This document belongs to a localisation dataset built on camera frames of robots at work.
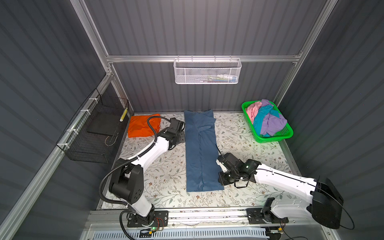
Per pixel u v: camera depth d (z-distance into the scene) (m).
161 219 0.72
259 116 1.08
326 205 0.41
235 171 0.61
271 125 1.05
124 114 0.82
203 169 0.89
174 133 0.67
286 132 1.02
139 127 1.09
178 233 0.77
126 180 0.46
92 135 0.74
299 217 0.52
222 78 0.92
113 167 0.43
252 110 1.08
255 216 0.72
